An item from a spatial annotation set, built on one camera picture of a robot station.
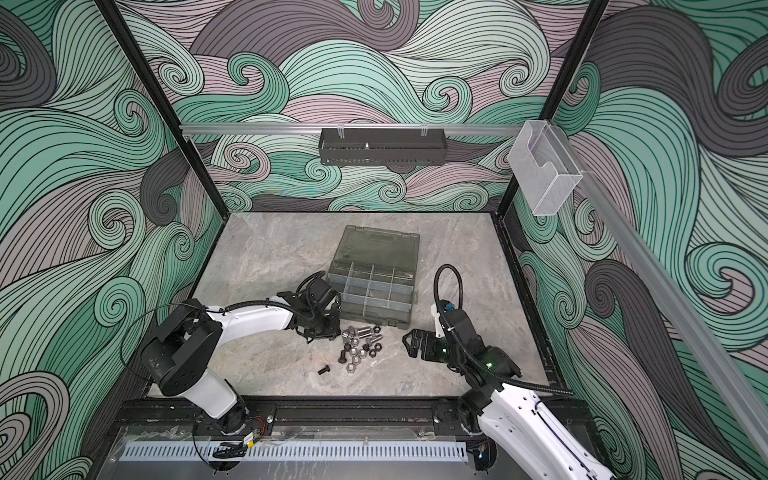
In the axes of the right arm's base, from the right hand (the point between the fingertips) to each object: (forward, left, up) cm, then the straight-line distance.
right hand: (417, 342), depth 77 cm
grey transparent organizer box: (+26, +11, -5) cm, 29 cm away
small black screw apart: (-4, +25, -8) cm, 26 cm away
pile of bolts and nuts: (+3, +16, -8) cm, 18 cm away
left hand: (+6, +22, -8) cm, 24 cm away
